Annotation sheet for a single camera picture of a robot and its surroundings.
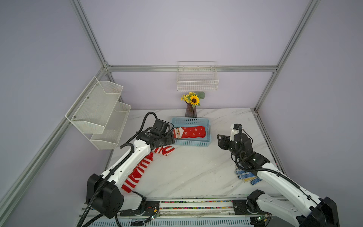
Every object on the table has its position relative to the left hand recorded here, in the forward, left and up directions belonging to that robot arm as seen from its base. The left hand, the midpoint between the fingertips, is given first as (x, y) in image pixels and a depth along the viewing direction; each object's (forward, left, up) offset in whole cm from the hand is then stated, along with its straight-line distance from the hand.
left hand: (167, 141), depth 82 cm
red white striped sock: (-15, +20, -15) cm, 29 cm away
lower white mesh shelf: (-2, +32, +5) cm, 32 cm away
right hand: (+1, -32, +2) cm, 32 cm away
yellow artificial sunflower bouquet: (+30, -16, +7) cm, 35 cm away
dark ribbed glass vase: (+28, -15, -4) cm, 32 cm away
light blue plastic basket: (+6, -23, -10) cm, 26 cm away
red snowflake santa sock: (+15, -7, -12) cm, 21 cm away
